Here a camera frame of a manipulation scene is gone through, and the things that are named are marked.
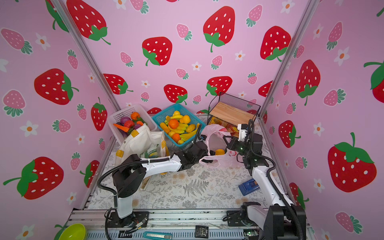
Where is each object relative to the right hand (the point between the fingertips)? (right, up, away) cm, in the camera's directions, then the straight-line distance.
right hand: (223, 136), depth 79 cm
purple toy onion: (-70, +11, +32) cm, 78 cm away
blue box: (+15, -28, +1) cm, 31 cm away
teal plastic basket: (-26, +7, +29) cm, 40 cm away
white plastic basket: (-59, +20, +35) cm, 72 cm away
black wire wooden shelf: (+11, +19, +25) cm, 33 cm away
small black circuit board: (-12, -44, -10) cm, 47 cm away
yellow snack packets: (+10, +4, +19) cm, 21 cm away
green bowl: (-73, -44, -10) cm, 86 cm away
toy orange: (-28, -1, +20) cm, 35 cm away
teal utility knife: (-34, -47, -9) cm, 58 cm away
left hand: (-5, -9, +8) cm, 13 cm away
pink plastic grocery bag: (-3, -10, -6) cm, 12 cm away
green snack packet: (-40, -10, +5) cm, 41 cm away
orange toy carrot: (-68, +5, +27) cm, 73 cm away
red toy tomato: (-64, +8, +29) cm, 71 cm away
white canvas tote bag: (-48, -3, +8) cm, 49 cm away
